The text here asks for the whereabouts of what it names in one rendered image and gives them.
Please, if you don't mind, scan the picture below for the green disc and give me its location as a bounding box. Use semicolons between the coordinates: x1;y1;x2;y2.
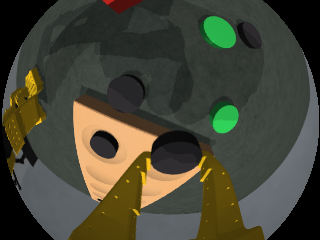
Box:
200;16;236;49
209;101;239;133

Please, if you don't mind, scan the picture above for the red block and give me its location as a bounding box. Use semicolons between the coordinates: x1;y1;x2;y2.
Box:
103;0;142;14

